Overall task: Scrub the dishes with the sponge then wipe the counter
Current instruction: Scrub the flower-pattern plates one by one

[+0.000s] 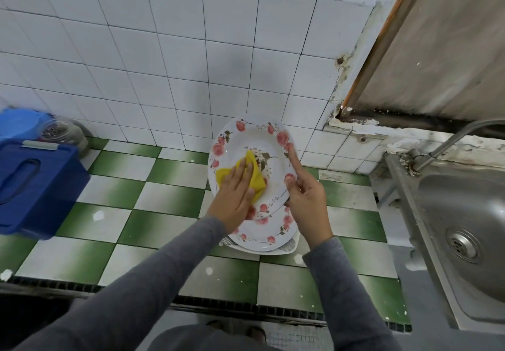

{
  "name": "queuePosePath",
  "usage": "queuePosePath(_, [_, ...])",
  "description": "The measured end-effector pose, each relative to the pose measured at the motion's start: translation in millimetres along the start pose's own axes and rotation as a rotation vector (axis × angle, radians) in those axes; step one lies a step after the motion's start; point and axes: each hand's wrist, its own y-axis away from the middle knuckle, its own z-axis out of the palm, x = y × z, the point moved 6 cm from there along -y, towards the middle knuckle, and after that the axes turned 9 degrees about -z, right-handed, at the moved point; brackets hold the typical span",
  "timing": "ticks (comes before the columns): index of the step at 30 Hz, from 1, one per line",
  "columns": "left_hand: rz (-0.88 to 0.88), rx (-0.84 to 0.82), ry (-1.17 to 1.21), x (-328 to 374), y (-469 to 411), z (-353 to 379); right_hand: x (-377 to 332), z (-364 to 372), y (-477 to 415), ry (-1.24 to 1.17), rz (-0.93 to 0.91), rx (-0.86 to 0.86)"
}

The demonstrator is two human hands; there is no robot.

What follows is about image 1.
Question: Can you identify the person's right hand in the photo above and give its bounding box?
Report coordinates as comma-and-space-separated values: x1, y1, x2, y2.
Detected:
284, 145, 335, 251

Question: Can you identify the person's left hand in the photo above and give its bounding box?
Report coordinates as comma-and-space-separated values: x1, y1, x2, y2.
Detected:
207, 157, 257, 236

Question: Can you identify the person's right forearm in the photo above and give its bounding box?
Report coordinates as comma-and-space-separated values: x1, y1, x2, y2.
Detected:
303, 236, 402, 351

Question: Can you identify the person's black shoe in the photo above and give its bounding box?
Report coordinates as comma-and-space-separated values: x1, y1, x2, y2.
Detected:
205, 320, 231, 334
246, 325, 268, 345

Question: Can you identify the metal faucet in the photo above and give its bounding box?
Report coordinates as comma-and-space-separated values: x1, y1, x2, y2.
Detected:
406, 118, 505, 174

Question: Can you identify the stainless steel sink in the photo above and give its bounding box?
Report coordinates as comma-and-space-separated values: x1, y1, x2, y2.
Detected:
385, 151, 505, 334

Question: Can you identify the glass jar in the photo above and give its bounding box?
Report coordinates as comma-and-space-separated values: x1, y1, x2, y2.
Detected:
39, 120, 90, 157

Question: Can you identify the blue plastic box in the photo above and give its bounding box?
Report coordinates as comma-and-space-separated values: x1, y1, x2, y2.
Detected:
0, 140, 90, 241

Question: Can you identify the blue plastic bowl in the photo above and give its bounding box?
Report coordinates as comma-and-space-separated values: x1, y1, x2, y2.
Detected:
0, 108, 55, 144

